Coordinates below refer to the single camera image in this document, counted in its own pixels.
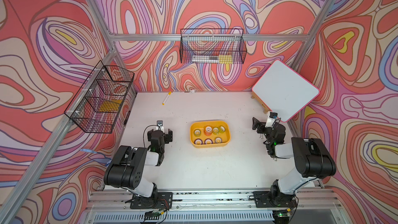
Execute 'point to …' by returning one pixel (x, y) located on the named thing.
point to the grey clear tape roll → (218, 140)
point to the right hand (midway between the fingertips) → (261, 121)
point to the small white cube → (193, 90)
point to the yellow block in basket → (112, 106)
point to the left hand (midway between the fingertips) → (162, 129)
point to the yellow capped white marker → (164, 101)
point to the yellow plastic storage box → (225, 137)
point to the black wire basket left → (95, 107)
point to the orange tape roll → (208, 130)
